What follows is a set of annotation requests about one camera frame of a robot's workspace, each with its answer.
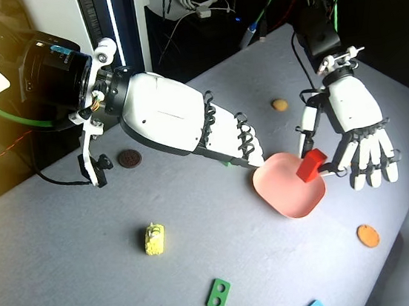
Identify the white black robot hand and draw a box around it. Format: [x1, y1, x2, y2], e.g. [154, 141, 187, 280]
[115, 59, 267, 187]
[287, 64, 406, 198]

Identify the red block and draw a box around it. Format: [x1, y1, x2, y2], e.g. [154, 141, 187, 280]
[293, 147, 331, 184]

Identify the white spare robot hand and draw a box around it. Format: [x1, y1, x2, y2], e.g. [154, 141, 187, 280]
[143, 0, 223, 26]

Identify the pink square bowl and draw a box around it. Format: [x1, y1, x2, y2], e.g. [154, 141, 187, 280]
[248, 147, 331, 225]

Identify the green flat two-hole block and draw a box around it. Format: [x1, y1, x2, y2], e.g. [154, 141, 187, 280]
[203, 276, 234, 306]

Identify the dark chocolate round cookie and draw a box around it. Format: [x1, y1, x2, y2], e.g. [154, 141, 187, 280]
[116, 147, 144, 171]

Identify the tan round cookie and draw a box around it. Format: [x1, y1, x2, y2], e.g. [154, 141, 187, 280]
[270, 96, 290, 113]

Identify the black usb plug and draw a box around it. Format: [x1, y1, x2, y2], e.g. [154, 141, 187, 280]
[256, 18, 270, 42]

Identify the yellow toy corn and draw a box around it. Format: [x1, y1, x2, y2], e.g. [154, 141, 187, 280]
[141, 221, 168, 257]

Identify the orange-brown round cookie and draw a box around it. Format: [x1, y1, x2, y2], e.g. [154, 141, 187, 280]
[355, 222, 382, 250]

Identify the white robot torso column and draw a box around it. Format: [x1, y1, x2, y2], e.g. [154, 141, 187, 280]
[19, 0, 154, 89]

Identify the grey table cloth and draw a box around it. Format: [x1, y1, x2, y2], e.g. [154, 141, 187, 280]
[0, 8, 409, 306]

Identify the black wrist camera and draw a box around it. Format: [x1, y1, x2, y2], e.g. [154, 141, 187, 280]
[76, 151, 117, 191]

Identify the white cable connector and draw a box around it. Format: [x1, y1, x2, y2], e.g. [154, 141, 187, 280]
[195, 5, 212, 20]

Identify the silver cable adapter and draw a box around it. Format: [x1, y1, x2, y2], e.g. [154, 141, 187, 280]
[236, 22, 263, 50]

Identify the black camera cable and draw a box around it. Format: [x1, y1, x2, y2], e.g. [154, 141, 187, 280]
[34, 162, 93, 191]

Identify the red wire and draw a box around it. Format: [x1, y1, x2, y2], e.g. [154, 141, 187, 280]
[0, 129, 38, 164]

